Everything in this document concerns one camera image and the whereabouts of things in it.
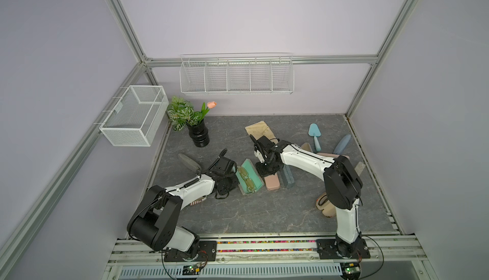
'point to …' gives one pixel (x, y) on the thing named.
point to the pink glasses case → (272, 182)
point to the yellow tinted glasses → (249, 182)
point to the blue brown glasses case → (341, 144)
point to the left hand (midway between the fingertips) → (237, 185)
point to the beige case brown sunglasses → (198, 201)
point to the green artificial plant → (181, 112)
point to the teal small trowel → (314, 131)
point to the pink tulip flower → (211, 105)
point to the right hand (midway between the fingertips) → (261, 172)
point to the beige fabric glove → (260, 129)
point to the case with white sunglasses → (307, 146)
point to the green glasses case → (253, 174)
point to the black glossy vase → (199, 134)
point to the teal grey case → (286, 177)
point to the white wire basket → (135, 118)
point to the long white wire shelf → (237, 73)
